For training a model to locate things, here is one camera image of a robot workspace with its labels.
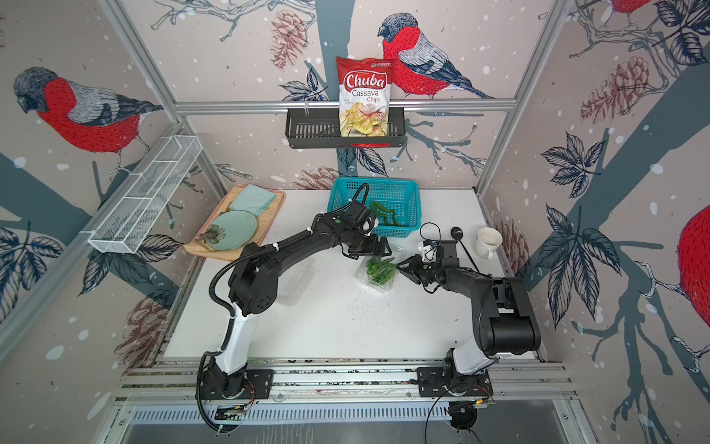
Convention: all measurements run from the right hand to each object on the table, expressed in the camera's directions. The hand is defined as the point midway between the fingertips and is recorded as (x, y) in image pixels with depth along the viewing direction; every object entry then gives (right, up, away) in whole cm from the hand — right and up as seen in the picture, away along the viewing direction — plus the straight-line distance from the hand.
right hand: (398, 266), depth 92 cm
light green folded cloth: (-60, +24, +27) cm, 70 cm away
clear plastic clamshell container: (-13, -2, -2) cm, 13 cm away
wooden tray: (-53, +14, +19) cm, 58 cm away
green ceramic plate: (-65, +12, +15) cm, 67 cm away
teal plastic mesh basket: (+4, +26, +22) cm, 34 cm away
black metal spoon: (+25, +10, +14) cm, 30 cm away
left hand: (-4, +6, -3) cm, 8 cm away
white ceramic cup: (+32, +9, +3) cm, 33 cm away
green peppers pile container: (-6, -2, +3) cm, 7 cm away
